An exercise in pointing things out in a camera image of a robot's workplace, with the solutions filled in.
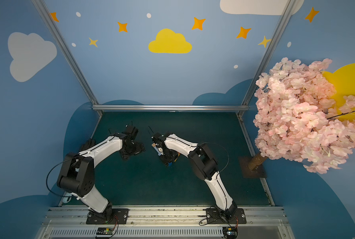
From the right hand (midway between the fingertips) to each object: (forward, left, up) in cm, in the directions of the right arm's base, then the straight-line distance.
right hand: (171, 160), depth 93 cm
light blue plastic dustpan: (-26, +53, +1) cm, 60 cm away
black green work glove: (+9, +58, +1) cm, 59 cm away
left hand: (+3, +21, +5) cm, 22 cm away
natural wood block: (+12, +13, 0) cm, 18 cm away
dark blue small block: (-3, 0, +1) cm, 3 cm away
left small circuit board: (-39, +29, -2) cm, 48 cm away
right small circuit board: (-35, -33, -4) cm, 48 cm away
